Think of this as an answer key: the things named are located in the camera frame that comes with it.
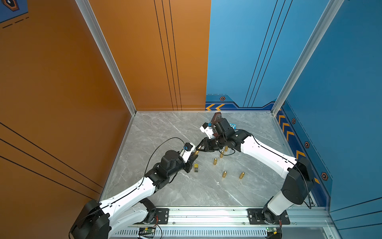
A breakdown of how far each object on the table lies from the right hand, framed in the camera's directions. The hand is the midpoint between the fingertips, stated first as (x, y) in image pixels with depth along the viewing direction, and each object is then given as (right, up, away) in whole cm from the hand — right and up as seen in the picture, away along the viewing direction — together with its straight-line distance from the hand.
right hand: (198, 147), depth 76 cm
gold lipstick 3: (+11, -10, +13) cm, 20 cm away
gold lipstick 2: (+15, -8, +17) cm, 24 cm away
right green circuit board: (+36, -39, -4) cm, 53 cm away
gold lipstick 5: (+25, -17, +7) cm, 31 cm away
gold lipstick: (+13, +1, -8) cm, 15 cm away
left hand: (-1, -3, +2) cm, 4 cm away
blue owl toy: (+27, +11, +32) cm, 43 cm away
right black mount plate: (+28, -34, -4) cm, 44 cm away
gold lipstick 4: (+15, -16, +7) cm, 23 cm away
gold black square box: (-1, -12, +8) cm, 15 cm away
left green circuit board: (-25, -40, -4) cm, 47 cm away
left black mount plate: (-18, -33, -2) cm, 38 cm away
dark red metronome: (+11, +15, +18) cm, 26 cm away
